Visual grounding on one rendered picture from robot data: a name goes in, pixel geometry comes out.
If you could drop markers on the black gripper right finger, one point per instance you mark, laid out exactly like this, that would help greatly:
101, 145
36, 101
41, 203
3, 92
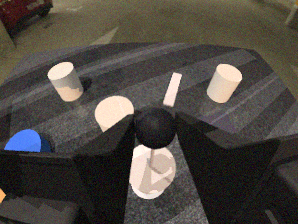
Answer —
229, 171

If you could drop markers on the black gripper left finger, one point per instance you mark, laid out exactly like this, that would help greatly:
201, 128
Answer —
95, 176

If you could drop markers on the pale pink flat bar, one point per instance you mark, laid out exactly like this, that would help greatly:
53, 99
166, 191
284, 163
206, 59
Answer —
172, 90

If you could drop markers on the blue short cylinder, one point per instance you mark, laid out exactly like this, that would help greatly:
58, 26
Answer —
28, 141

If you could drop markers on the cream white cylinder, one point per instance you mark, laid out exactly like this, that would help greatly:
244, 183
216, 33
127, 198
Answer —
111, 110
66, 81
223, 83

